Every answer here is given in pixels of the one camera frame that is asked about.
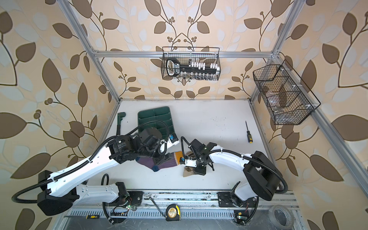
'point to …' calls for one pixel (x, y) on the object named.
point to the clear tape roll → (281, 216)
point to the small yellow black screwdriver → (92, 217)
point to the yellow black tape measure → (172, 212)
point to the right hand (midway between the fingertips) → (196, 170)
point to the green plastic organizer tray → (159, 118)
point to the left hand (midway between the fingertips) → (171, 152)
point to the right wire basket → (290, 101)
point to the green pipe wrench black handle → (120, 115)
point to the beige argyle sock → (188, 171)
